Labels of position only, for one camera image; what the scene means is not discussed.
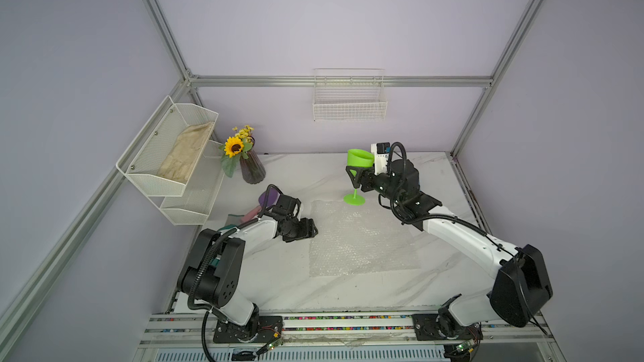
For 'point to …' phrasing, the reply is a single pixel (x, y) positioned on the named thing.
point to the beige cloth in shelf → (183, 157)
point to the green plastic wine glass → (360, 158)
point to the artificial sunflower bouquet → (235, 147)
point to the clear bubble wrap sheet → (348, 239)
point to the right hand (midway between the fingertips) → (356, 170)
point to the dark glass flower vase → (251, 168)
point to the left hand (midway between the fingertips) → (309, 235)
